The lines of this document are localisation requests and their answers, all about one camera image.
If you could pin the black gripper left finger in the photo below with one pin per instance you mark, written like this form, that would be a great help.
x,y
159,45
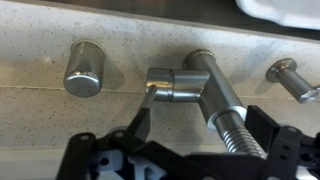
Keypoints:
x,y
133,156

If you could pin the short steel cylinder fixture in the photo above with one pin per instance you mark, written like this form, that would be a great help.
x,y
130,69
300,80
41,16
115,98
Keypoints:
x,y
83,73

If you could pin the steel flanged knob fixture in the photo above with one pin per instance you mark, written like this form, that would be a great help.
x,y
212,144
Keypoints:
x,y
293,81

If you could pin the stainless steel spring faucet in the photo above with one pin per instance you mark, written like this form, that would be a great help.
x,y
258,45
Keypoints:
x,y
216,86

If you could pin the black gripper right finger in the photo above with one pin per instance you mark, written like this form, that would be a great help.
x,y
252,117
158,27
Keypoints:
x,y
286,153

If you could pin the white plastic wash basin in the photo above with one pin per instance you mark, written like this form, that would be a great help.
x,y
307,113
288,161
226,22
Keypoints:
x,y
286,11

